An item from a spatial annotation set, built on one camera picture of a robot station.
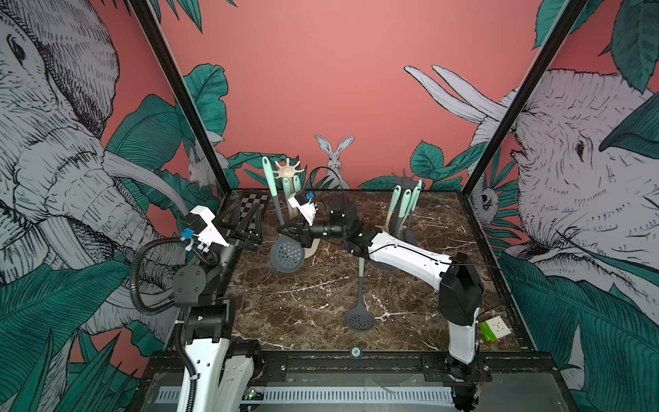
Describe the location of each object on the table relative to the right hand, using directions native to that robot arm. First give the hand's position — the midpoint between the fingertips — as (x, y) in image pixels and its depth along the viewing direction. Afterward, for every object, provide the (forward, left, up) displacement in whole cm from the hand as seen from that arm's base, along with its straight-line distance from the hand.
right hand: (278, 228), depth 68 cm
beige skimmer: (+10, -1, +3) cm, 11 cm away
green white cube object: (-17, -65, -28) cm, 73 cm away
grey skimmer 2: (-14, -23, -30) cm, 41 cm away
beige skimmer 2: (-3, -10, -3) cm, 11 cm away
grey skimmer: (-5, -2, -6) cm, 8 cm away
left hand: (-3, +3, +14) cm, 14 cm away
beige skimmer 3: (+6, -35, 0) cm, 36 cm away
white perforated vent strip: (-34, -16, -32) cm, 49 cm away
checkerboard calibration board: (+35, +25, -27) cm, 51 cm away
